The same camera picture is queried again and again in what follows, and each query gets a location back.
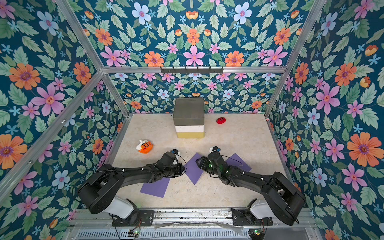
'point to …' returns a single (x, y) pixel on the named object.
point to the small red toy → (221, 120)
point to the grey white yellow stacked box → (188, 117)
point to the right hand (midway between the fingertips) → (197, 162)
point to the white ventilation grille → (152, 234)
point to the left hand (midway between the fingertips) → (186, 168)
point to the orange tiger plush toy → (144, 147)
